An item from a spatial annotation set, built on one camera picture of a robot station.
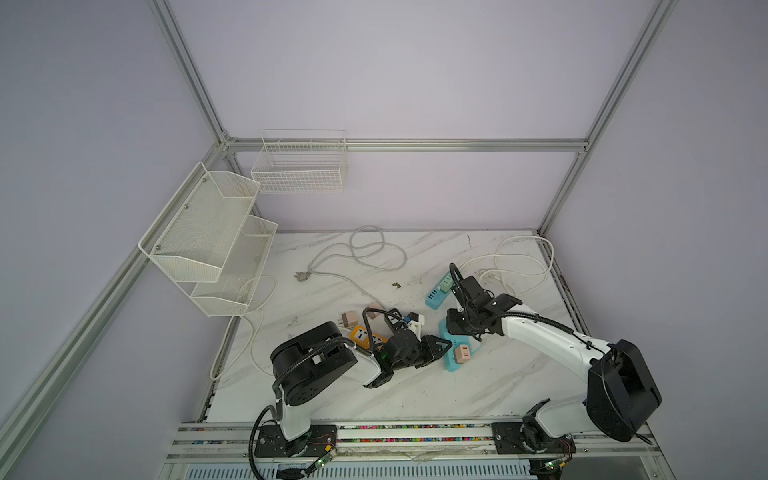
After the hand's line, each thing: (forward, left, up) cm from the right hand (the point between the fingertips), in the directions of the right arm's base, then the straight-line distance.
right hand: (448, 323), depth 86 cm
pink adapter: (-10, -2, +2) cm, 11 cm away
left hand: (-7, 0, -2) cm, 8 cm away
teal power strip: (-5, -2, -2) cm, 5 cm away
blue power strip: (+12, +2, -5) cm, 13 cm away
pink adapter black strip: (+10, +23, -6) cm, 26 cm away
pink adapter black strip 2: (+4, +30, -5) cm, 31 cm away
